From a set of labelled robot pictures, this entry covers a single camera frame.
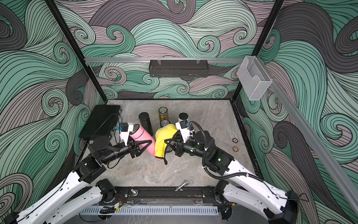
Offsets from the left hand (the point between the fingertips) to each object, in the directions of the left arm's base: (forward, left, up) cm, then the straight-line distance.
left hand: (148, 137), depth 61 cm
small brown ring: (+14, -54, -32) cm, 64 cm away
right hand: (-2, -7, -1) cm, 8 cm away
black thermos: (+18, +6, -14) cm, 23 cm away
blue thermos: (+15, -6, -9) cm, 18 cm away
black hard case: (+26, +41, -25) cm, 55 cm away
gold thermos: (+23, -5, -11) cm, 26 cm away
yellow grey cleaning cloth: (+2, -8, +2) cm, 8 cm away
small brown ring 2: (+9, -52, -31) cm, 61 cm away
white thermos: (+20, -17, -11) cm, 29 cm away
